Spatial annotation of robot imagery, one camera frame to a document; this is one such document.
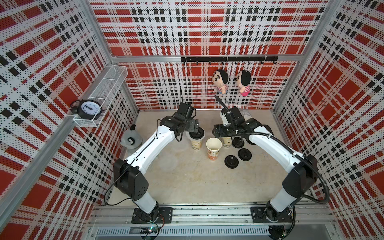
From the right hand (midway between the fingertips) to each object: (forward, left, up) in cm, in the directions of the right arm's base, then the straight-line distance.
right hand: (220, 131), depth 82 cm
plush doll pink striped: (+32, -16, +11) cm, 38 cm away
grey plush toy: (-5, +49, 0) cm, 49 cm away
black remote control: (+17, -38, -21) cm, 47 cm away
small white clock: (+31, -24, -18) cm, 43 cm away
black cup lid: (-1, +13, -3) cm, 13 cm away
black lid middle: (-4, -17, -21) cm, 28 cm away
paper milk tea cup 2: (-3, +4, -10) cm, 11 cm away
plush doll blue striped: (+31, -1, +13) cm, 34 cm away
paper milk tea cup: (-1, +14, -8) cm, 16 cm away
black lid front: (-9, -7, -19) cm, 23 cm away
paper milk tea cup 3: (-2, -5, -9) cm, 10 cm away
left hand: (+4, +17, +3) cm, 17 cm away
